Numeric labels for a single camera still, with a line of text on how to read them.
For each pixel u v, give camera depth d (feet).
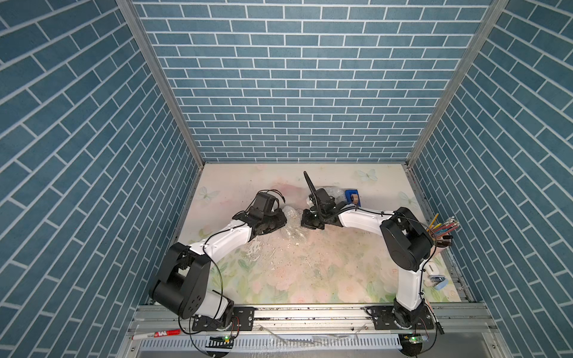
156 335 2.28
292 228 2.91
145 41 2.53
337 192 3.33
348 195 3.27
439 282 2.64
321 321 2.47
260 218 2.23
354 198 3.22
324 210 2.47
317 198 2.49
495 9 2.32
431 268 2.76
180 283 1.41
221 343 2.37
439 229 2.68
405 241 1.67
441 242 2.71
